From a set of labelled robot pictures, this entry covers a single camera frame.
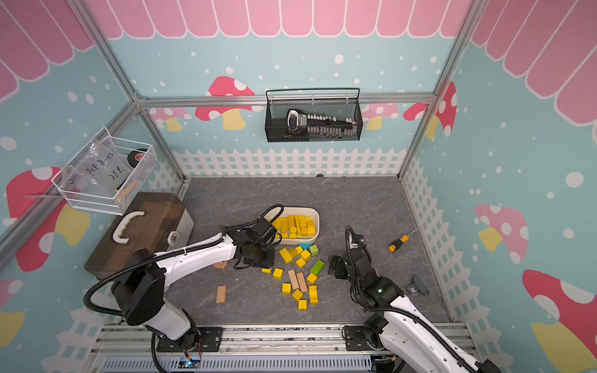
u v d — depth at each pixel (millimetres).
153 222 908
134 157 807
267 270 830
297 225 995
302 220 1013
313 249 923
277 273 856
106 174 700
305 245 938
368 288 581
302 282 854
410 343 572
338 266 701
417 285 845
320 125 885
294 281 852
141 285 438
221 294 833
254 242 661
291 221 1001
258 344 742
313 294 831
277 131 885
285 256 921
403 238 968
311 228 978
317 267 888
